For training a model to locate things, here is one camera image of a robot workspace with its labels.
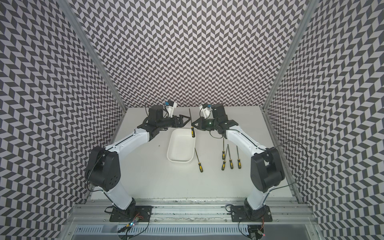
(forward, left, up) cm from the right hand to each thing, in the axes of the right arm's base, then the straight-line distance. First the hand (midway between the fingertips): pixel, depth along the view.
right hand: (192, 126), depth 82 cm
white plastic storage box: (-1, +8, -19) cm, 21 cm away
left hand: (+5, +4, 0) cm, 7 cm away
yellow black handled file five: (-11, -28, -21) cm, 37 cm away
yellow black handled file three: (-6, -19, -20) cm, 29 cm away
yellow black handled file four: (-12, -23, -21) cm, 33 cm away
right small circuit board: (-46, -31, -21) cm, 60 cm away
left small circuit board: (-41, +25, -16) cm, 51 cm away
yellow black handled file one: (-15, -4, -21) cm, 26 cm away
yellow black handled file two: (-3, 0, -1) cm, 3 cm away
